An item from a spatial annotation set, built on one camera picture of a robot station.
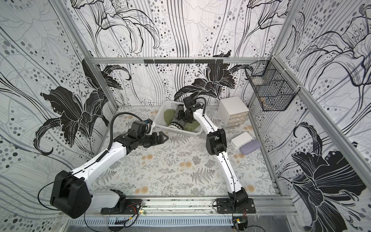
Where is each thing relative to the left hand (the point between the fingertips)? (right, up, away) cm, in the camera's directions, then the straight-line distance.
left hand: (164, 142), depth 82 cm
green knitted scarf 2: (-1, +16, +22) cm, 27 cm away
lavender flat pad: (+55, -5, +10) cm, 56 cm away
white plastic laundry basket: (-6, +11, +22) cm, 25 cm away
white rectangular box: (+49, -1, +11) cm, 50 cm away
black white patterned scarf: (+6, +11, +13) cm, 18 cm away
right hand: (+10, +15, +24) cm, 30 cm away
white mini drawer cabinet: (+44, +18, +14) cm, 50 cm away
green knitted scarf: (+18, +8, +18) cm, 27 cm away
